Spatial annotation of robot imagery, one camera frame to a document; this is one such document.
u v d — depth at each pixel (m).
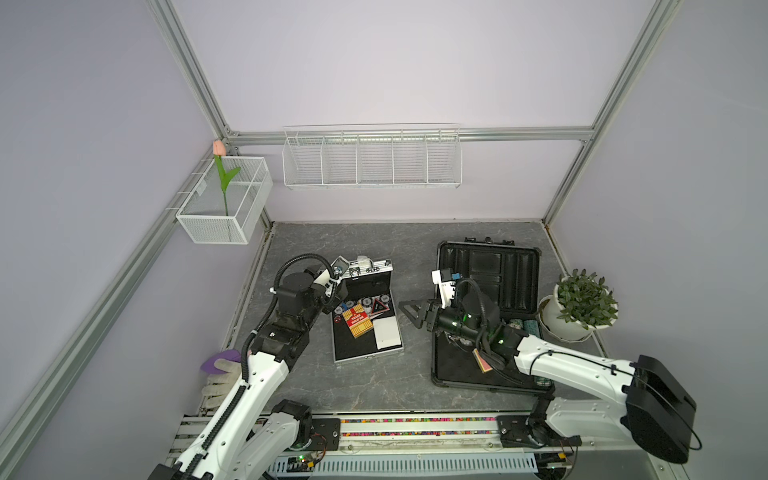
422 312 0.65
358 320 0.90
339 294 0.70
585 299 0.79
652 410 0.40
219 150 0.85
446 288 0.68
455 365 0.83
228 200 0.83
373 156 0.99
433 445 0.73
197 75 0.79
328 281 0.63
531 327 0.86
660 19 0.71
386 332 0.89
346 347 0.87
